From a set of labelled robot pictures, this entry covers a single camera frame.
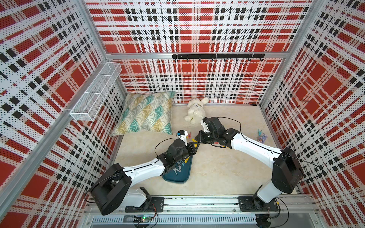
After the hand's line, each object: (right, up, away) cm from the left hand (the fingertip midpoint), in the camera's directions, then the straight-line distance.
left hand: (201, 144), depth 82 cm
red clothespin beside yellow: (-7, +3, +19) cm, 20 cm away
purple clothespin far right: (+44, +2, +14) cm, 46 cm away
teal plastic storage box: (-11, -19, 0) cm, 22 cm away
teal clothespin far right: (+45, +5, +21) cm, 50 cm away
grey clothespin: (-16, -17, +3) cm, 23 cm away
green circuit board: (-30, -35, -13) cm, 48 cm away
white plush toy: (-2, +21, +22) cm, 30 cm away
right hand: (-3, +3, 0) cm, 4 cm away
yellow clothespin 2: (-9, -11, +7) cm, 16 cm away
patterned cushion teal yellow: (-33, +19, +12) cm, 40 cm away
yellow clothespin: (-4, +2, -2) cm, 5 cm away
